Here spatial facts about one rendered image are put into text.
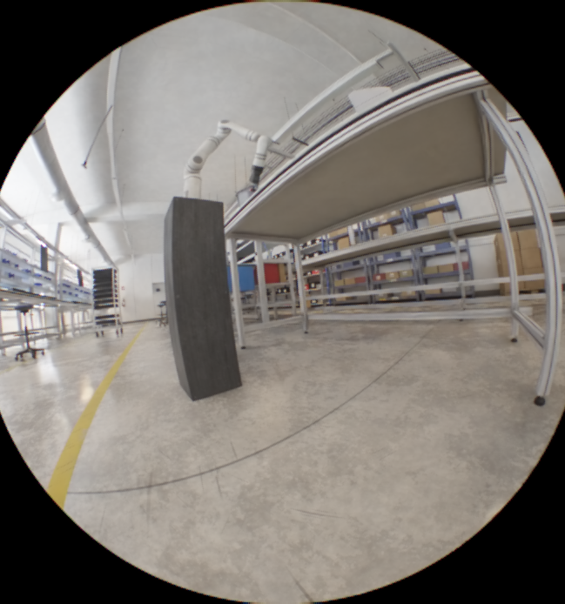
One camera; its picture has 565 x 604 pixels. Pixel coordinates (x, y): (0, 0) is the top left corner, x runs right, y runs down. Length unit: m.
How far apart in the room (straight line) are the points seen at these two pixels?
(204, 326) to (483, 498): 0.97
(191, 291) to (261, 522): 0.75
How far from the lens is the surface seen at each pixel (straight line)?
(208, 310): 0.84
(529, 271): 3.98
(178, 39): 3.63
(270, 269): 3.15
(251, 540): 0.41
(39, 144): 4.44
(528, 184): 0.73
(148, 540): 0.47
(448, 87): 0.80
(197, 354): 0.84
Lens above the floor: 0.37
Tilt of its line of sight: 1 degrees down
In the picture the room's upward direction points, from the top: 6 degrees counter-clockwise
